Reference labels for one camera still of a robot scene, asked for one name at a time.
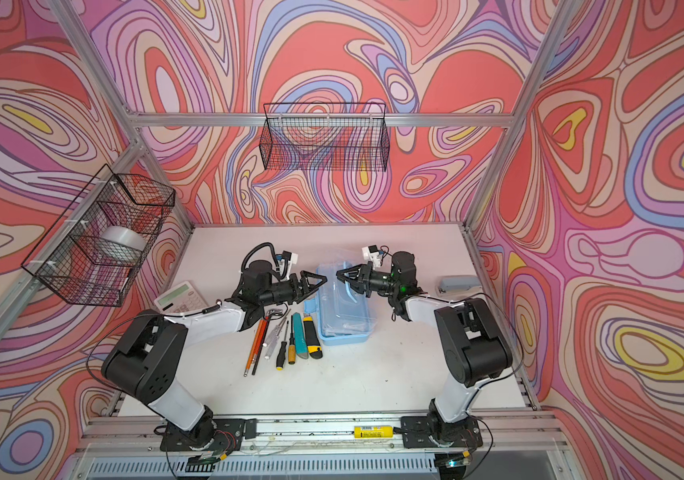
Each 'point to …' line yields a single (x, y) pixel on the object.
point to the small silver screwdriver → (275, 340)
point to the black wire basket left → (93, 251)
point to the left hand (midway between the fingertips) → (325, 284)
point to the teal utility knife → (300, 340)
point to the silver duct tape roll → (121, 245)
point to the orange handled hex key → (254, 347)
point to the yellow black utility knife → (312, 339)
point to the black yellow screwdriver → (282, 351)
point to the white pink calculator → (180, 300)
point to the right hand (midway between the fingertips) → (339, 280)
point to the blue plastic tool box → (345, 314)
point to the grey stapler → (458, 285)
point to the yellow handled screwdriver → (292, 347)
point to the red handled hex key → (261, 335)
